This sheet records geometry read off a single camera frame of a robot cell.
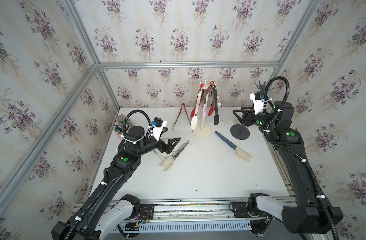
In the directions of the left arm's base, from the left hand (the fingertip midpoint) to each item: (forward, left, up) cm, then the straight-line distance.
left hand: (173, 133), depth 68 cm
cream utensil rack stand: (+21, -18, -28) cm, 40 cm away
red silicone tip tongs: (+21, -22, -4) cm, 31 cm away
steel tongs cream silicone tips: (-3, +4, -26) cm, 26 cm away
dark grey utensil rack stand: (+21, -47, -28) cm, 58 cm away
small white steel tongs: (+23, -25, -1) cm, 34 cm away
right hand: (+9, -32, +7) cm, 34 cm away
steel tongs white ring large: (+12, -11, -6) cm, 17 cm away
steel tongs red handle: (+50, -5, -29) cm, 58 cm away
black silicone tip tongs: (+16, -25, -8) cm, 31 cm away
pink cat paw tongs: (+16, -17, +1) cm, 23 cm away
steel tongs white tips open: (+3, +8, -28) cm, 29 cm away
